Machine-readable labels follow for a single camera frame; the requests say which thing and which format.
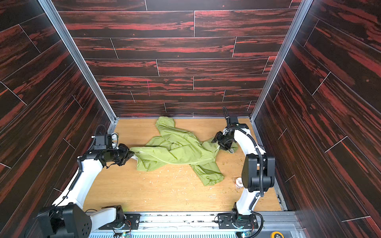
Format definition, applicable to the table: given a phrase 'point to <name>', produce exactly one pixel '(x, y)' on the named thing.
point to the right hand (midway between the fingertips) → (218, 143)
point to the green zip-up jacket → (175, 146)
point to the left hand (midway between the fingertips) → (136, 151)
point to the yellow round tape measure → (277, 234)
